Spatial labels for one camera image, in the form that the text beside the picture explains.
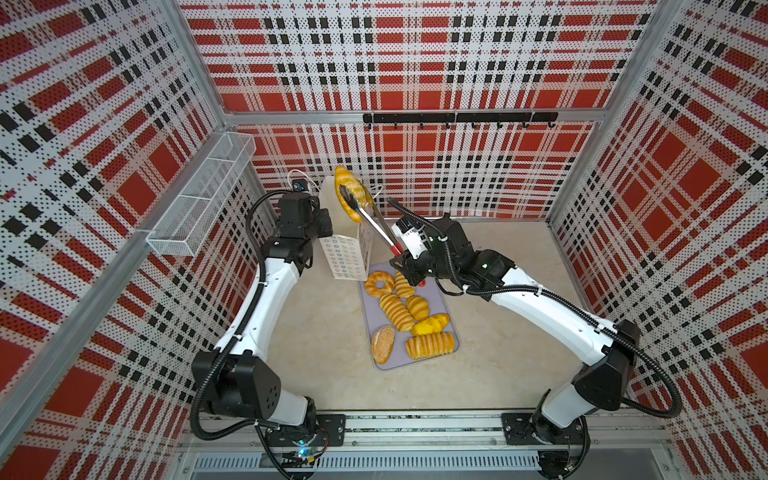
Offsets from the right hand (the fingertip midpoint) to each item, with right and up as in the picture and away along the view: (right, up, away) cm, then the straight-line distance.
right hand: (395, 262), depth 71 cm
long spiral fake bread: (0, -16, +20) cm, 26 cm away
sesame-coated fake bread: (-4, -24, +13) cm, 28 cm away
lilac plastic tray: (-7, -18, +23) cm, 30 cm away
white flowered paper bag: (-13, +5, +7) cm, 15 cm away
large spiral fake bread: (+10, -24, +13) cm, 29 cm away
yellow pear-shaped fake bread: (+10, -20, +18) cm, 29 cm away
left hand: (-21, +12, +9) cm, 25 cm away
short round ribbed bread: (+7, -15, +22) cm, 27 cm away
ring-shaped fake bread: (-9, -10, +28) cm, 31 cm away
